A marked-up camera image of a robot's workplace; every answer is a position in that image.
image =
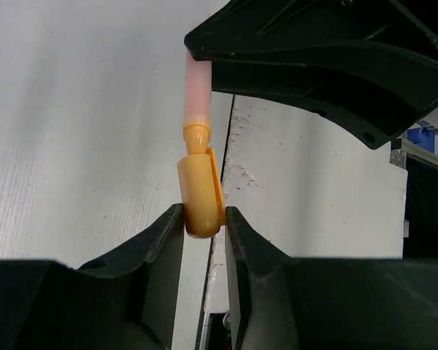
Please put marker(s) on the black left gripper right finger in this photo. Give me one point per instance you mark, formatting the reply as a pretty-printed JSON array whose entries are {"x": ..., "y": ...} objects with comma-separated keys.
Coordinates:
[{"x": 282, "y": 302}]

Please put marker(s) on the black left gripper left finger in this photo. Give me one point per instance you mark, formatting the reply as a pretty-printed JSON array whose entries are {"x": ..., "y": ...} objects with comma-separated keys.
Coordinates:
[{"x": 124, "y": 299}]

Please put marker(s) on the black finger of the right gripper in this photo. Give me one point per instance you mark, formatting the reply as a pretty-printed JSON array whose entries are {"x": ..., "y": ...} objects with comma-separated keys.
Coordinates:
[
  {"x": 328, "y": 34},
  {"x": 375, "y": 95}
]

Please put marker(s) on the small orange cap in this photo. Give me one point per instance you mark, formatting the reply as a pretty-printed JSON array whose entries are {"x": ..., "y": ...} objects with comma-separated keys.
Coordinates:
[{"x": 202, "y": 194}]

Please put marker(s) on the blue bin behind table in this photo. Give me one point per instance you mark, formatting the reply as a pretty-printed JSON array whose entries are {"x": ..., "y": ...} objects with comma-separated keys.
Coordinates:
[{"x": 424, "y": 135}]

